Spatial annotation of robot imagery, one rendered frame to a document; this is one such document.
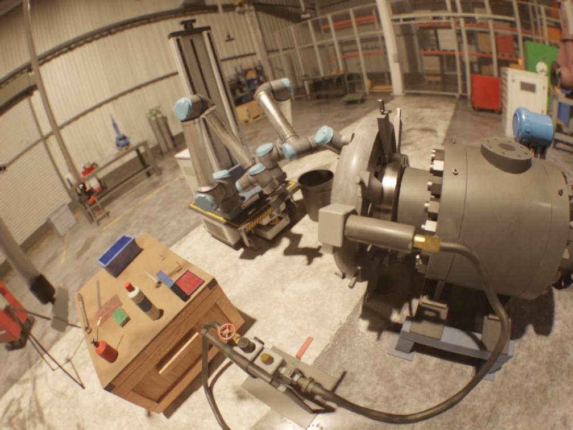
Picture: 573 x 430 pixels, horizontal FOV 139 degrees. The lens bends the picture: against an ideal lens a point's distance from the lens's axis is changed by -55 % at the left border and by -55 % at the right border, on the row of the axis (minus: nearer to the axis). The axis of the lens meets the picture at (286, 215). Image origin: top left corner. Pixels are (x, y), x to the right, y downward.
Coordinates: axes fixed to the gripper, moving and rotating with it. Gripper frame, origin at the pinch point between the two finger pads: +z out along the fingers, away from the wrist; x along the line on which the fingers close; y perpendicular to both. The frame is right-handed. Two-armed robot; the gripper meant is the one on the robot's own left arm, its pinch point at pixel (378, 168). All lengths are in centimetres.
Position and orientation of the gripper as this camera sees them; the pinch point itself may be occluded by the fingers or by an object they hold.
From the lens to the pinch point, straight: 119.1
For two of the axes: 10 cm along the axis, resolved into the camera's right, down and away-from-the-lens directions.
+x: 2.5, -8.7, 4.2
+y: 3.8, -3.1, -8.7
